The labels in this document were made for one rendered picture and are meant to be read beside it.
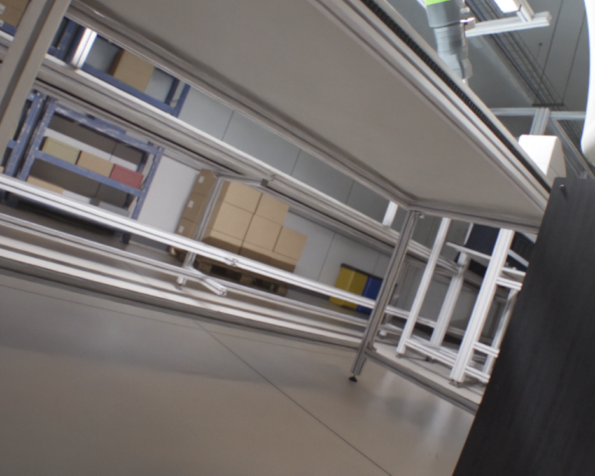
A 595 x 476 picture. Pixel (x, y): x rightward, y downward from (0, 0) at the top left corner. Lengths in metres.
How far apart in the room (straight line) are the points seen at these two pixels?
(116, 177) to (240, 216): 1.28
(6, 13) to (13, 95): 3.86
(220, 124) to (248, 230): 1.51
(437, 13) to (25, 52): 0.90
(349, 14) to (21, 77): 0.53
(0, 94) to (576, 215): 0.92
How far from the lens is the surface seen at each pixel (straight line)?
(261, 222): 4.69
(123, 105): 2.21
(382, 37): 0.90
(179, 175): 5.30
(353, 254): 7.14
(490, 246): 3.69
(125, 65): 4.63
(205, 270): 4.47
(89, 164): 4.53
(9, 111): 0.69
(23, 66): 0.71
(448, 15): 1.19
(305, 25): 1.05
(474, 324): 3.45
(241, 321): 1.81
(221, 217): 4.44
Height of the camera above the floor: 0.50
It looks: 4 degrees up
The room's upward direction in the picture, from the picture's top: 20 degrees clockwise
